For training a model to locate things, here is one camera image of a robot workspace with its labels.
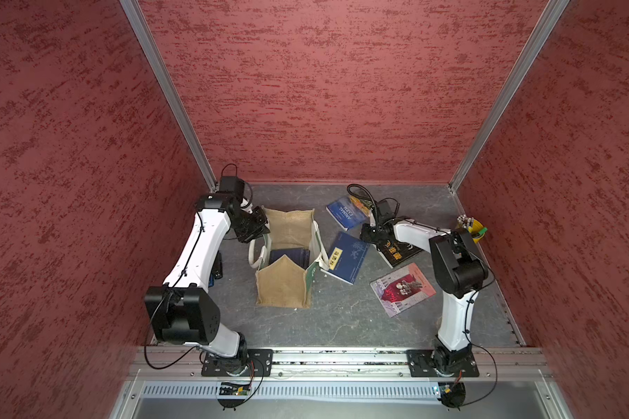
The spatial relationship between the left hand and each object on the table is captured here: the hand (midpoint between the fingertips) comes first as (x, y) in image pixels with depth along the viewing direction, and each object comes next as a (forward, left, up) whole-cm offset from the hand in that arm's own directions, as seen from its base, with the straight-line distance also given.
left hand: (269, 235), depth 79 cm
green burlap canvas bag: (-10, -6, +3) cm, 12 cm away
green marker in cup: (+7, -74, -8) cm, 75 cm away
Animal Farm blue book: (+24, -28, -20) cm, 42 cm away
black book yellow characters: (+5, -45, -19) cm, 50 cm away
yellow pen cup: (+8, -71, -8) cm, 72 cm away
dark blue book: (+2, -26, -19) cm, 32 cm away
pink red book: (-9, -45, -20) cm, 50 cm away
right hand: (+11, -33, -20) cm, 40 cm away
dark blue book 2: (+2, -9, -17) cm, 20 cm away
